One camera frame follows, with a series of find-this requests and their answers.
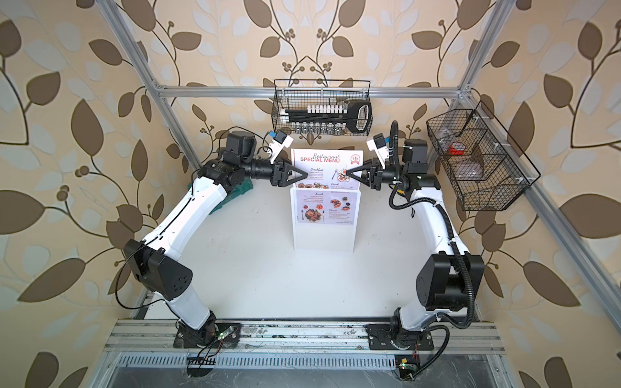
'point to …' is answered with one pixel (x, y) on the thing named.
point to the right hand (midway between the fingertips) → (348, 172)
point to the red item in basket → (457, 149)
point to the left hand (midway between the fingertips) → (299, 169)
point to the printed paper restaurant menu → (327, 196)
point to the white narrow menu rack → (323, 238)
